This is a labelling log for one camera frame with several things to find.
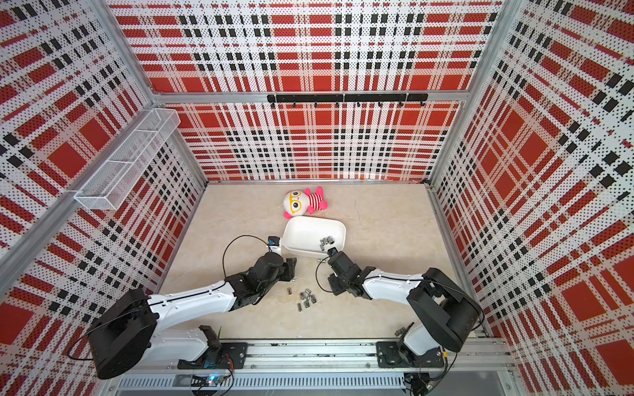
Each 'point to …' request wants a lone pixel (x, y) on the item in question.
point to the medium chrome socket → (324, 242)
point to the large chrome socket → (330, 239)
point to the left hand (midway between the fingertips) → (293, 259)
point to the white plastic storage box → (301, 235)
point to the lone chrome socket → (289, 290)
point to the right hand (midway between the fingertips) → (339, 278)
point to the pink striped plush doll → (297, 203)
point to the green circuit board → (210, 380)
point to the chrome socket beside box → (319, 260)
